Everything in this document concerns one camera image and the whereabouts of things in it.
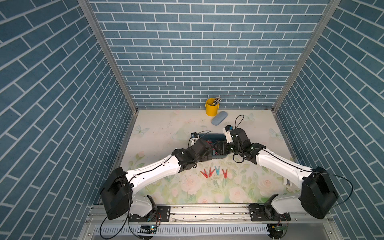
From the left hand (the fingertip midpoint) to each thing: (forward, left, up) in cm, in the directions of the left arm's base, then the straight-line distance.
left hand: (208, 154), depth 81 cm
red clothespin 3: (-6, -10, -13) cm, 17 cm away
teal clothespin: (-4, -6, -13) cm, 15 cm away
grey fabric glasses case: (+36, -11, -10) cm, 39 cm away
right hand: (+6, -7, 0) cm, 9 cm away
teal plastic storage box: (+1, -5, +10) cm, 11 cm away
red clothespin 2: (-5, -2, -13) cm, 14 cm away
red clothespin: (-6, +1, -13) cm, 14 cm away
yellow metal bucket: (+42, -5, -8) cm, 43 cm away
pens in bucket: (+40, -8, +3) cm, 41 cm away
